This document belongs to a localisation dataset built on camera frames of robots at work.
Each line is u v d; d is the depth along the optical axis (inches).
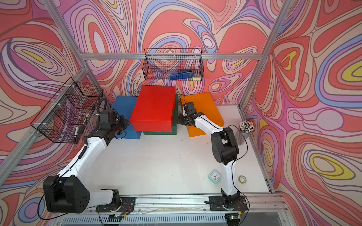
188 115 30.2
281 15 28.4
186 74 35.5
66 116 31.0
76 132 28.6
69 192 15.5
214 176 31.7
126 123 28.9
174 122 33.5
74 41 32.2
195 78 33.1
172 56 34.1
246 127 33.1
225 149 21.3
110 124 24.3
